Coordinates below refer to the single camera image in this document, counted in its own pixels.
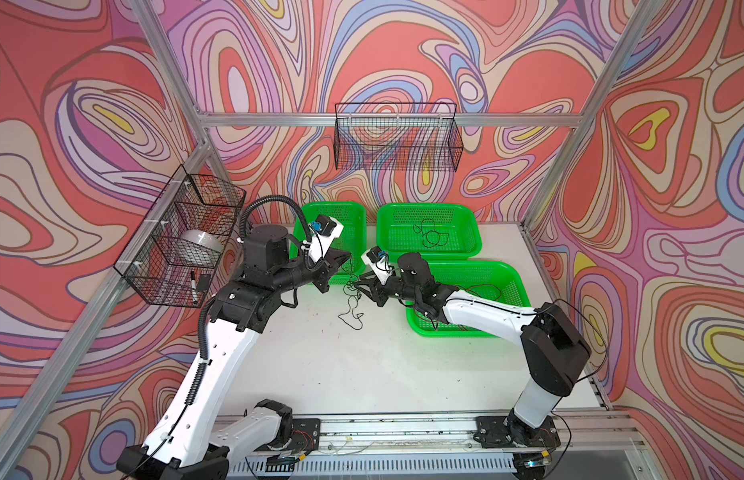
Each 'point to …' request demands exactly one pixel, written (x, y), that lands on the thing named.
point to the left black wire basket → (170, 256)
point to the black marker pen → (194, 287)
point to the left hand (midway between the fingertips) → (349, 252)
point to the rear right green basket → (395, 235)
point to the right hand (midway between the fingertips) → (361, 286)
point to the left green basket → (353, 240)
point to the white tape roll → (200, 245)
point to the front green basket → (493, 280)
